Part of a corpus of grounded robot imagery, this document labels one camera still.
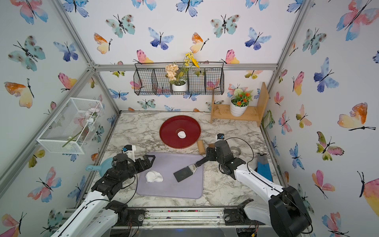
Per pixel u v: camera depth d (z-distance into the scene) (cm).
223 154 63
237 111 104
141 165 69
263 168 88
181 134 107
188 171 90
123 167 62
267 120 110
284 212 40
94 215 50
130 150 72
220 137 76
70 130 73
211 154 76
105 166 93
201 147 98
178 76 87
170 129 112
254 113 110
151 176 86
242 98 98
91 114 76
